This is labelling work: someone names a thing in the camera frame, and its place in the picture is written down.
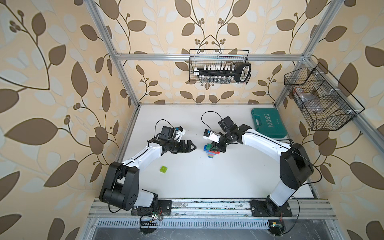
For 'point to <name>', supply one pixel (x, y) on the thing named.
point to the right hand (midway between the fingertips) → (213, 145)
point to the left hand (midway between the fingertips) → (191, 148)
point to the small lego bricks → (210, 155)
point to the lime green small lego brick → (163, 169)
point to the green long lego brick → (209, 146)
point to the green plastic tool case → (268, 121)
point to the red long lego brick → (215, 152)
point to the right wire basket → (323, 105)
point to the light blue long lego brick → (205, 148)
